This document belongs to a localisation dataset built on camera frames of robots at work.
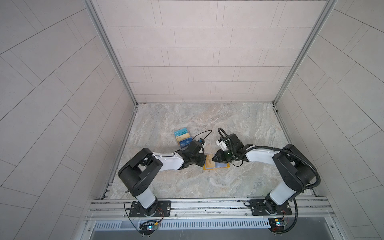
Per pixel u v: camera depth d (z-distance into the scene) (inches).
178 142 35.6
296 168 18.0
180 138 35.9
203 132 28.2
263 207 27.7
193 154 27.5
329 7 27.9
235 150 27.9
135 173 17.7
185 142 36.2
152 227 25.4
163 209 27.7
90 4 27.5
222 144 33.0
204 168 33.1
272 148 20.6
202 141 31.7
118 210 28.5
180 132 36.8
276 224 26.8
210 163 33.3
